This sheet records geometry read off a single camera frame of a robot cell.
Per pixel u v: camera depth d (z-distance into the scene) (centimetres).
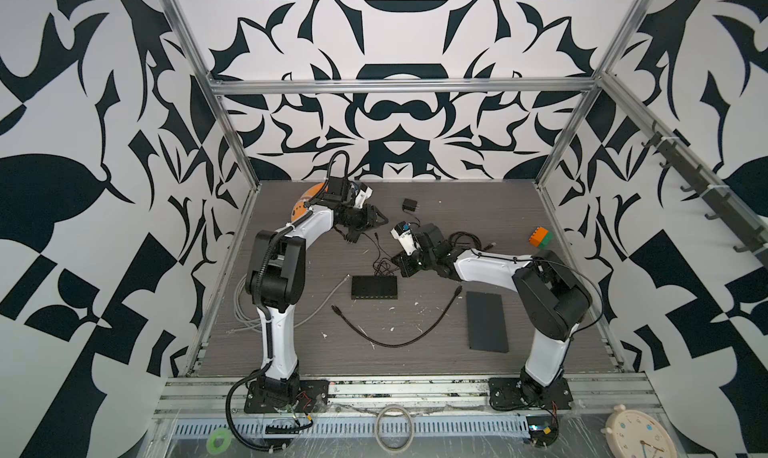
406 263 83
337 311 87
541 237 102
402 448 67
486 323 85
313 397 74
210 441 69
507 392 74
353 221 85
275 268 54
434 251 74
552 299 50
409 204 114
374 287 91
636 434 68
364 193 91
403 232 83
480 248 102
